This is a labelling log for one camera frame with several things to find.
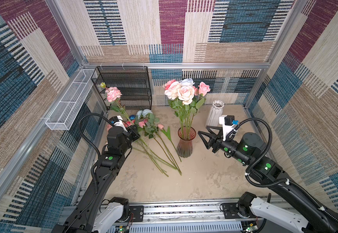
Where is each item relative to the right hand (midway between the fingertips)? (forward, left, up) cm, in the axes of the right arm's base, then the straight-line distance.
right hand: (204, 132), depth 63 cm
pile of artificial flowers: (+18, +26, -34) cm, 47 cm away
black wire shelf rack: (+55, +42, -12) cm, 70 cm away
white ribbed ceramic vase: (+25, -14, -13) cm, 32 cm away
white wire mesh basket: (+24, +81, -15) cm, 86 cm away
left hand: (+10, +31, -7) cm, 33 cm away
